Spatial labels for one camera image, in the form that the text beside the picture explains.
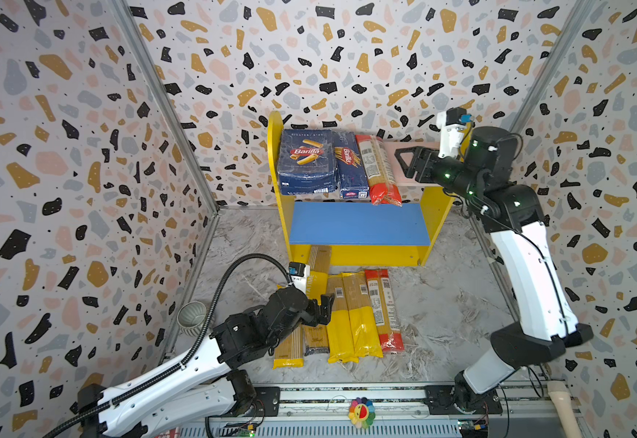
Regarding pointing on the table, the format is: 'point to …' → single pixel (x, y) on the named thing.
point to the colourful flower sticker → (361, 412)
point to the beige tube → (561, 398)
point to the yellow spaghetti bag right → (366, 336)
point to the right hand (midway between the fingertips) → (402, 146)
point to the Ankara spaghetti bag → (317, 338)
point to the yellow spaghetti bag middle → (339, 334)
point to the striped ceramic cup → (191, 317)
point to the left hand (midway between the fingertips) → (322, 292)
